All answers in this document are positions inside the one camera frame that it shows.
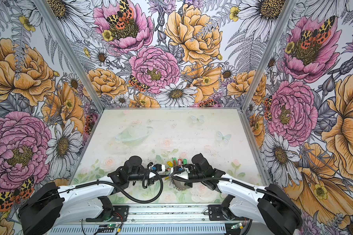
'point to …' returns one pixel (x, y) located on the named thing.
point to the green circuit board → (108, 228)
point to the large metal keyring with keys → (177, 163)
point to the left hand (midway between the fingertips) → (165, 174)
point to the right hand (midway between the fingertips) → (175, 180)
